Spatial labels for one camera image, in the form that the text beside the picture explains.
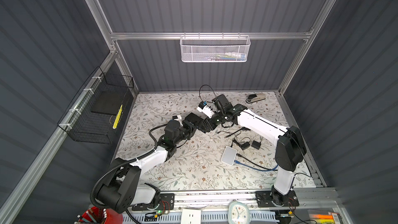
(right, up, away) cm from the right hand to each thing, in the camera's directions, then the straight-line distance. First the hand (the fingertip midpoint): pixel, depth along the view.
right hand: (203, 125), depth 84 cm
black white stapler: (+39, +17, +28) cm, 51 cm away
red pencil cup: (-42, -33, -23) cm, 58 cm away
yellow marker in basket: (-40, +5, -13) cm, 42 cm away
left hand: (-1, +3, -2) cm, 4 cm away
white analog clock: (+16, -37, -15) cm, 43 cm away
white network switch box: (+15, -17, +3) cm, 23 cm away
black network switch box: (-5, +3, -2) cm, 6 cm away
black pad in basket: (-45, +13, -12) cm, 48 cm away
